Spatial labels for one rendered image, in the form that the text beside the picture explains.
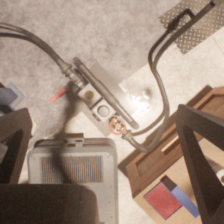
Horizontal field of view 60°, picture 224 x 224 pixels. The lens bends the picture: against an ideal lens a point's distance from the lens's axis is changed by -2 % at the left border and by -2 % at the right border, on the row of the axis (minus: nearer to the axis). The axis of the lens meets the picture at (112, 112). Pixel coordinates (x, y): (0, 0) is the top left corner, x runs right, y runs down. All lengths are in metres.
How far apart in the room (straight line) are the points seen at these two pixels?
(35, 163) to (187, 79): 1.10
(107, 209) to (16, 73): 1.05
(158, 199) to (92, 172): 0.39
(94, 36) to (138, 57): 0.32
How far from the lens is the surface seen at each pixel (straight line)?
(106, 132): 1.34
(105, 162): 1.13
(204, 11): 1.04
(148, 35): 1.41
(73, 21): 1.43
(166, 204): 1.03
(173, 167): 0.96
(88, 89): 0.87
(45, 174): 1.22
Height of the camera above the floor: 1.33
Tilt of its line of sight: 85 degrees down
